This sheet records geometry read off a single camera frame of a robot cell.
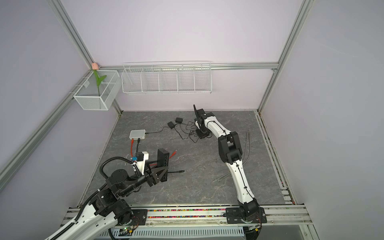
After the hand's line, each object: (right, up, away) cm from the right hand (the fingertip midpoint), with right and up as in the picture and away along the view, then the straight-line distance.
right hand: (204, 136), depth 105 cm
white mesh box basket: (-63, +23, -27) cm, 73 cm away
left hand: (-20, -12, -37) cm, 44 cm away
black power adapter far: (-19, +12, +10) cm, 25 cm away
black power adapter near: (-24, +8, +5) cm, 26 cm away
